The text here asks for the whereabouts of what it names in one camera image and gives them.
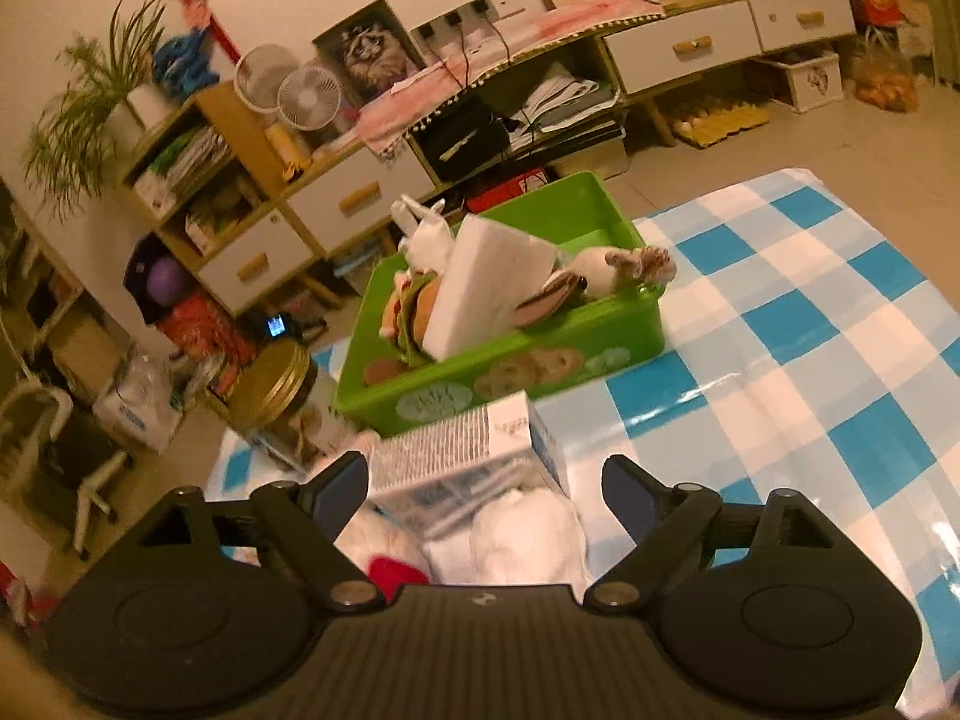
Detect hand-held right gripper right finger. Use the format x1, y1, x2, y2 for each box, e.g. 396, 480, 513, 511
581, 454, 838, 608

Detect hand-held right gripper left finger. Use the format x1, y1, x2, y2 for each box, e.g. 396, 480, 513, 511
135, 451, 377, 608

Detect pink pig plush red scarf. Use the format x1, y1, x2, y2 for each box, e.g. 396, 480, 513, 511
330, 484, 590, 587

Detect green plastic bin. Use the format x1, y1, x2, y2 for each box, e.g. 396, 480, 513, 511
332, 171, 668, 438

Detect hamburger plush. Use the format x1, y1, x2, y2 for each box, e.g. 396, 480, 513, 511
379, 270, 451, 368

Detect white dog plush brown ears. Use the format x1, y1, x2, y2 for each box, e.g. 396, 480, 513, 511
514, 244, 678, 331

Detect white sponge block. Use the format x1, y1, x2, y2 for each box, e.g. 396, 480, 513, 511
424, 214, 560, 361

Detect white drink carton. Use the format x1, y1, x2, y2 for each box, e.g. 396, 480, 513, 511
370, 392, 572, 541

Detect clear jar with gold lid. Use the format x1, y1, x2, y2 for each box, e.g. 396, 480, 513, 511
225, 340, 359, 475

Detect orange patterned bag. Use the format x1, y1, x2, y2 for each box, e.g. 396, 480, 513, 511
161, 292, 256, 391

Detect clear plastic bag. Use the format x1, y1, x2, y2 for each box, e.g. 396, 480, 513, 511
94, 345, 185, 455

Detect blue white checkered tablecloth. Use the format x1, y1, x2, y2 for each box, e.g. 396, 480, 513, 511
214, 169, 960, 720

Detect purple ball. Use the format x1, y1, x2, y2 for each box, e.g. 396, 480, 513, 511
148, 256, 185, 301

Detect black hat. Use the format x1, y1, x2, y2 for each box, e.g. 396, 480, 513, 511
124, 232, 188, 323

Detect white chair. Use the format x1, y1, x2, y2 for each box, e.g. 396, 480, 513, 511
0, 367, 128, 560

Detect red box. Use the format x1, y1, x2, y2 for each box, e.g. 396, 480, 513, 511
465, 169, 552, 215

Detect wooden cabinet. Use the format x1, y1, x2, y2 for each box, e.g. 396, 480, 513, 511
124, 0, 860, 316

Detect yellow toy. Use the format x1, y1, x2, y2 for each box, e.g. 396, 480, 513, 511
264, 122, 312, 182

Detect pile of papers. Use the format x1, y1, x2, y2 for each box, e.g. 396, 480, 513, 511
135, 124, 233, 211

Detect black box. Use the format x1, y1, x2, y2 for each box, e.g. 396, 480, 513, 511
415, 101, 511, 182

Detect egg cartons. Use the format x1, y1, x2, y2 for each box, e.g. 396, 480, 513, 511
667, 105, 773, 145

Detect white desk fan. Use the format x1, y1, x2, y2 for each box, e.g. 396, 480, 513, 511
234, 45, 301, 117
277, 64, 344, 140

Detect stack of documents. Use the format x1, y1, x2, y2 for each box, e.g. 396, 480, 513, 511
514, 64, 623, 140

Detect white plant pot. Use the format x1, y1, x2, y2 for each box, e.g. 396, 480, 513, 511
127, 82, 173, 128

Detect framed cat picture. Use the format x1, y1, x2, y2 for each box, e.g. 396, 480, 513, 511
313, 0, 425, 106

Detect white printed crate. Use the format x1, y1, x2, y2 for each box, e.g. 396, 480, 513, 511
765, 52, 841, 113

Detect green potted plant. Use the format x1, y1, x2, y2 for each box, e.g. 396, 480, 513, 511
22, 0, 170, 203

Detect pink cloth runner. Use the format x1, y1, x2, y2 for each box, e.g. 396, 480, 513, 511
356, 0, 665, 158

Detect blue plush toy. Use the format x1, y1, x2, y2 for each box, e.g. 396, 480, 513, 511
154, 4, 222, 87

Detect bag of oranges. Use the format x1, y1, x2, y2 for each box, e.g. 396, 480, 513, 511
855, 30, 920, 110

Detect small camera with lit screen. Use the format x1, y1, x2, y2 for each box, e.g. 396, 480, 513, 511
266, 311, 327, 342

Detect white drawer with wooden handle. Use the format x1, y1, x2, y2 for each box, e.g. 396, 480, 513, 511
199, 208, 314, 314
602, 0, 760, 96
287, 142, 440, 256
748, 0, 857, 53

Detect white wall outlet panel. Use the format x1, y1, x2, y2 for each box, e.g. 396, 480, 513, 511
416, 0, 526, 38

